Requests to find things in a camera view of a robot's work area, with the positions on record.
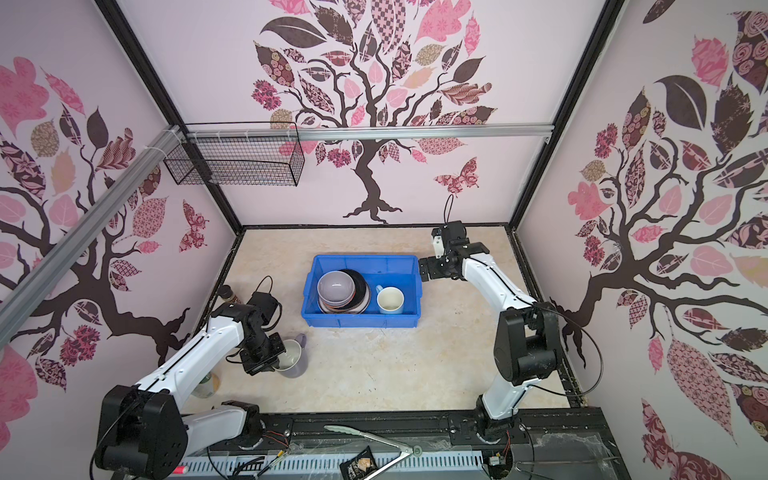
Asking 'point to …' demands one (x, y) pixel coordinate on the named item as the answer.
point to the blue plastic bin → (396, 270)
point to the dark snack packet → (359, 466)
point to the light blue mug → (389, 300)
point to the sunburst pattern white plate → (354, 310)
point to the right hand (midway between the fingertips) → (437, 264)
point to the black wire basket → (265, 153)
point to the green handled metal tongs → (404, 452)
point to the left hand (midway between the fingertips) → (278, 369)
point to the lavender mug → (293, 362)
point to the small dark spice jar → (226, 292)
